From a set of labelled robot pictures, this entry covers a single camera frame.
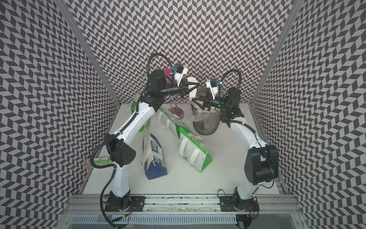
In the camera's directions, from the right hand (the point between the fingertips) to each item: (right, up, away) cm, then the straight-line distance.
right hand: (194, 98), depth 71 cm
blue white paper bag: (-19, -28, -9) cm, 35 cm away
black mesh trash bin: (+7, -14, +18) cm, 24 cm away
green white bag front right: (-1, -26, -3) cm, 27 cm away
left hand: (+2, +6, -4) cm, 7 cm away
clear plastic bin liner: (+3, -8, +8) cm, 12 cm away
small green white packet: (-52, -35, +10) cm, 64 cm away
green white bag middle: (-15, -12, +7) cm, 20 cm away
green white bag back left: (-36, -6, +13) cm, 39 cm away
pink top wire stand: (-14, -6, +37) cm, 39 cm away
